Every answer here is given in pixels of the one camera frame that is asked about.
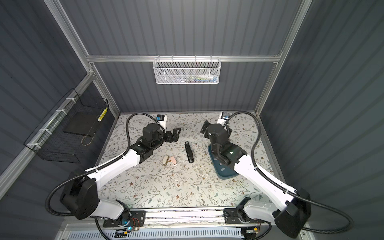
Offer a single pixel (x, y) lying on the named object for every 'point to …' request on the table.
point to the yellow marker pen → (102, 114)
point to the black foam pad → (85, 123)
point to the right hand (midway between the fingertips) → (217, 124)
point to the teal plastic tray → (224, 170)
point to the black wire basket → (67, 133)
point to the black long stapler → (189, 153)
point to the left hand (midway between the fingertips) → (172, 127)
